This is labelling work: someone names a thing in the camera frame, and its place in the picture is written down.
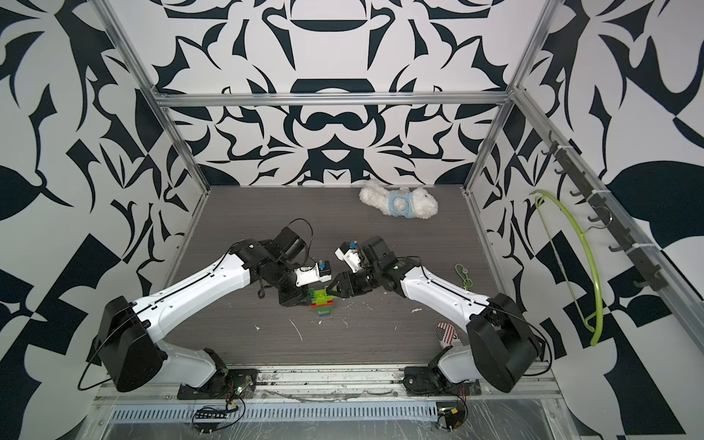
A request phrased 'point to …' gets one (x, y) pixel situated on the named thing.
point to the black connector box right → (454, 416)
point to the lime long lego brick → (322, 299)
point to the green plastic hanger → (599, 313)
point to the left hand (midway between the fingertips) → (305, 286)
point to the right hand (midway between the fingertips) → (333, 287)
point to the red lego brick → (315, 306)
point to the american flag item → (445, 333)
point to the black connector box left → (211, 416)
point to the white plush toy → (404, 202)
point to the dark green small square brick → (311, 292)
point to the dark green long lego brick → (323, 309)
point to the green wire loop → (463, 273)
